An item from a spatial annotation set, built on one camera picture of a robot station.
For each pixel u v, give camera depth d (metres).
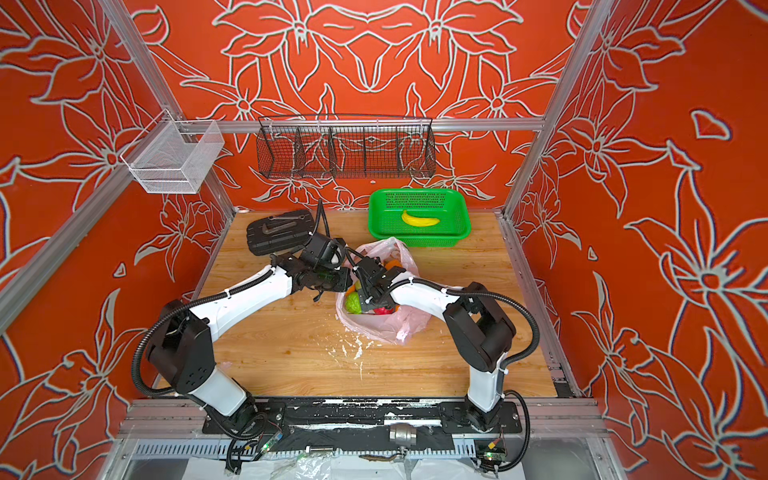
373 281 0.70
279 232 1.06
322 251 0.67
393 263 0.96
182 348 0.43
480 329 0.47
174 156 0.92
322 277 0.70
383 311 0.85
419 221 1.14
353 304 0.88
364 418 0.74
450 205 1.16
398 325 0.82
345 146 0.98
